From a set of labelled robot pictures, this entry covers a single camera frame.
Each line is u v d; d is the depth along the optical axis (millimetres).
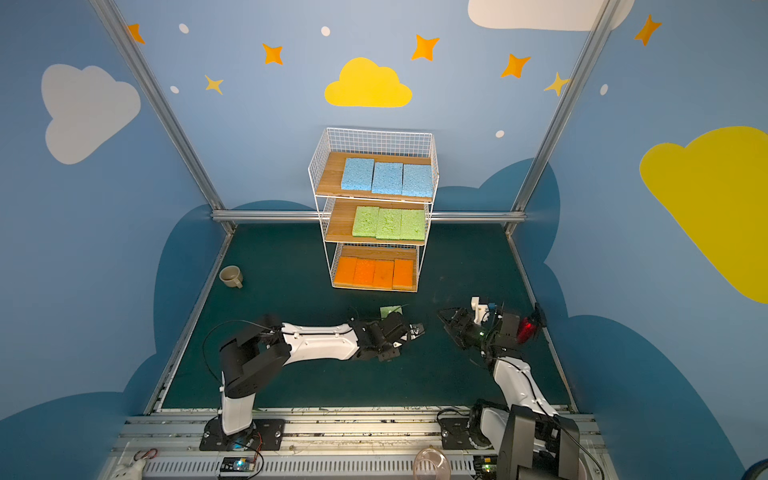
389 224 860
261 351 529
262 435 733
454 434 749
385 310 960
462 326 749
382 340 694
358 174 749
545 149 959
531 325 820
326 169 799
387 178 748
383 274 1044
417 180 746
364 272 1046
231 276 1030
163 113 861
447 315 782
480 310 803
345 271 1066
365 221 864
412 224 861
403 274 1050
